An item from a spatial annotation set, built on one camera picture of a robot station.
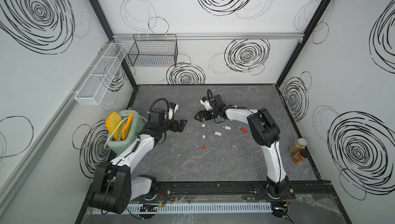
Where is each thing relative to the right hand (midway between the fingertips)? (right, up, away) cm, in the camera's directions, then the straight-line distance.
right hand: (200, 116), depth 99 cm
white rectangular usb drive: (+11, -10, -5) cm, 16 cm away
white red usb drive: (+17, -7, -3) cm, 18 cm away
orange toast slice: (-35, -3, -29) cm, 45 cm away
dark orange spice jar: (+51, -19, -21) cm, 58 cm away
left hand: (-12, 0, -13) cm, 18 cm away
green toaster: (-41, -12, -26) cm, 50 cm away
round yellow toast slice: (-43, +1, -24) cm, 50 cm away
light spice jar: (+51, -13, -19) cm, 56 cm away
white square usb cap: (+2, -12, -6) cm, 13 cm away
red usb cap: (+2, -17, -10) cm, 20 cm away
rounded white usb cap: (+2, -6, -3) cm, 7 cm away
